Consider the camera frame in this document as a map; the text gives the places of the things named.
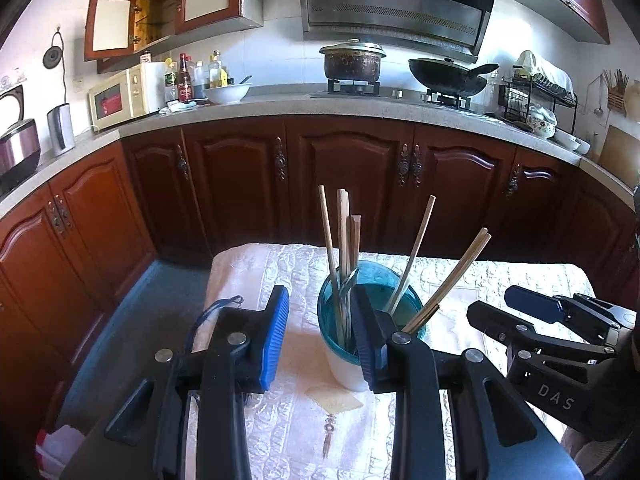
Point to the black wok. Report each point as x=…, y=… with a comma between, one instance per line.
x=445, y=80

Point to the wall chopstick holder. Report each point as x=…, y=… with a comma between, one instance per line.
x=617, y=97

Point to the blackened cooking pot with lid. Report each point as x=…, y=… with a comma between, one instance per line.
x=352, y=65

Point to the small white bowl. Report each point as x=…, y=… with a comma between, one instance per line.
x=566, y=139

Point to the gas stove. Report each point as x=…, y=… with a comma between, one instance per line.
x=400, y=94

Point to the cream microwave oven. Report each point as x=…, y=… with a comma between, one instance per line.
x=120, y=100

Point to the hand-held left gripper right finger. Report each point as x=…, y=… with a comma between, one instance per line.
x=367, y=350

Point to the white plastic container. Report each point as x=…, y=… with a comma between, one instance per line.
x=57, y=447

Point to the beaded tassel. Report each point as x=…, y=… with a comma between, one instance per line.
x=330, y=427

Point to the yellow oil bottle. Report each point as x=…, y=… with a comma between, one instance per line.
x=215, y=72

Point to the white floral cup teal rim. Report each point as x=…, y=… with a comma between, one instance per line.
x=345, y=370

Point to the steel range hood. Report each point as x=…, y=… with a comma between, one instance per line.
x=400, y=10

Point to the tan bamboo chopstick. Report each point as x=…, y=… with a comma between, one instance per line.
x=465, y=268
x=453, y=267

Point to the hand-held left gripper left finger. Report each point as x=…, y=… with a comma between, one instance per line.
x=275, y=335

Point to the white cloth cover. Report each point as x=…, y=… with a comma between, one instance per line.
x=547, y=70

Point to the quilted white tablecloth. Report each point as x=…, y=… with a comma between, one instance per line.
x=280, y=270

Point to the silver rice cooker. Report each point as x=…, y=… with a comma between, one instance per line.
x=17, y=150

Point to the floral ceramic bowl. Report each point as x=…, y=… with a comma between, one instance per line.
x=542, y=122

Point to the hanging metal ladle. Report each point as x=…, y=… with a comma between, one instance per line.
x=597, y=107

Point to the white green rag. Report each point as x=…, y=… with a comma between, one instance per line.
x=177, y=106

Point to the silver electric kettle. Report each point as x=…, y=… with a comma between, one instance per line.
x=61, y=130

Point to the wooden cutting board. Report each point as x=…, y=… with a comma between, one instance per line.
x=620, y=152

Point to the brown wooden cabinet door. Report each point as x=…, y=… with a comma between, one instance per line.
x=25, y=260
x=235, y=185
x=542, y=210
x=350, y=160
x=100, y=220
x=460, y=185
x=150, y=185
x=600, y=230

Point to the clear condiment bottle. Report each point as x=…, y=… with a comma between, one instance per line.
x=200, y=82

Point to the round black wall hanging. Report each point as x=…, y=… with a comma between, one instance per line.
x=51, y=56

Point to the small dark bottle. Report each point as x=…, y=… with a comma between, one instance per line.
x=145, y=57

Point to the dark wooden cabinet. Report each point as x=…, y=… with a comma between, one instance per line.
x=300, y=105

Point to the pale wooden chopstick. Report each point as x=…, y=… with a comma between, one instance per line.
x=343, y=230
x=417, y=240
x=355, y=240
x=327, y=230

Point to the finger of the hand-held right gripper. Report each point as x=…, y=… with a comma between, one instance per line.
x=535, y=305
x=495, y=320

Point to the spoon in mixing bowl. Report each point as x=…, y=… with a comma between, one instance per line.
x=245, y=80

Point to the dark sauce bottle red label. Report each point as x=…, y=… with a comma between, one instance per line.
x=185, y=85

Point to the white mixing bowl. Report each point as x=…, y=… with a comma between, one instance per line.
x=227, y=94

